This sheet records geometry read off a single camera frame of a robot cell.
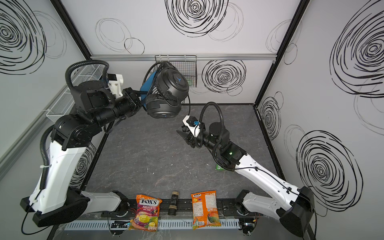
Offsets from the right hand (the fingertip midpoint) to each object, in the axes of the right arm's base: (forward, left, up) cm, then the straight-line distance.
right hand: (179, 126), depth 63 cm
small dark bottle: (-25, +4, -33) cm, 42 cm away
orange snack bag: (-27, -12, -33) cm, 44 cm away
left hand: (+2, +9, +17) cm, 19 cm away
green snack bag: (-5, -21, -34) cm, 40 cm away
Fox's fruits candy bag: (-27, +15, -30) cm, 43 cm away
